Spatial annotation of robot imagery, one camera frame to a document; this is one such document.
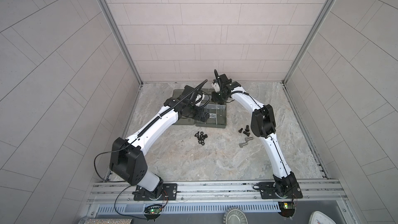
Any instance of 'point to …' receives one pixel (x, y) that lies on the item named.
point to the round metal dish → (235, 215)
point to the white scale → (317, 217)
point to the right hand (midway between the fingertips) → (211, 98)
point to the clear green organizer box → (217, 117)
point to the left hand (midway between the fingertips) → (205, 112)
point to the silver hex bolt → (246, 139)
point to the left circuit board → (153, 209)
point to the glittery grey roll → (108, 221)
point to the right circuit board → (287, 209)
